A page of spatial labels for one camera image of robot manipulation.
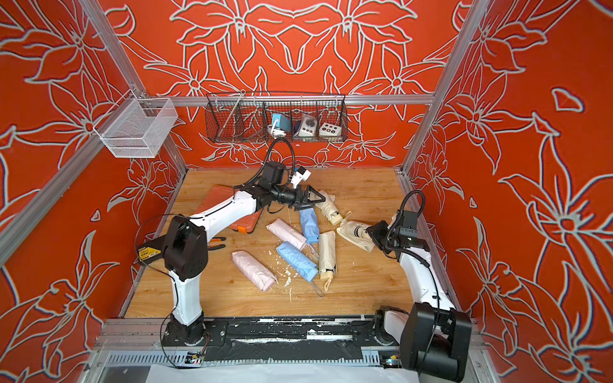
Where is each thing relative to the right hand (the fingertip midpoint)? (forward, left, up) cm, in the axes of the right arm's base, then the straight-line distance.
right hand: (366, 228), depth 84 cm
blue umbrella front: (-9, +24, -7) cm, 27 cm away
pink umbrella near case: (+2, +29, -8) cm, 30 cm away
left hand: (+4, +17, +11) cm, 20 cm away
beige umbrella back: (0, +3, -4) cm, 5 cm away
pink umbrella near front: (-14, +41, -7) cm, 43 cm away
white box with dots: (+35, +13, +18) cm, 42 cm away
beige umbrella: (+14, +12, -7) cm, 20 cm away
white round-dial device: (+33, +21, +20) cm, 45 cm away
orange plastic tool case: (+23, +62, -8) cm, 66 cm away
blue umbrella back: (+3, +20, -7) cm, 21 cm away
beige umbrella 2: (-8, +14, -7) cm, 17 cm away
